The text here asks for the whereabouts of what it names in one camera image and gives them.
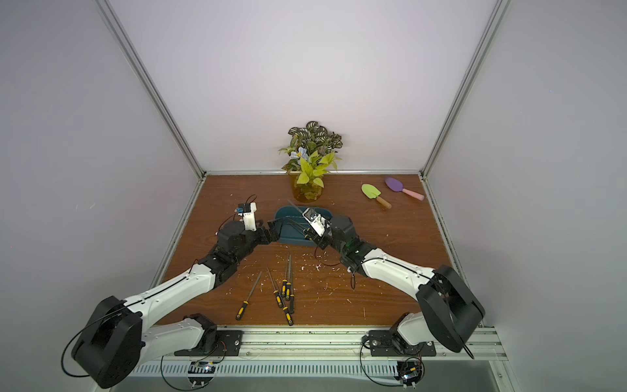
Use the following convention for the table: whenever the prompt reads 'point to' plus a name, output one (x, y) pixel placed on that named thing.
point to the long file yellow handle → (242, 308)
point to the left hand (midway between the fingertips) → (276, 220)
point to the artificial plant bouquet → (312, 151)
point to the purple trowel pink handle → (397, 185)
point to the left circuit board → (201, 372)
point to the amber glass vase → (308, 188)
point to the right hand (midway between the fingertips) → (315, 215)
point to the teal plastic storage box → (291, 233)
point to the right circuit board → (409, 371)
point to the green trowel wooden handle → (371, 192)
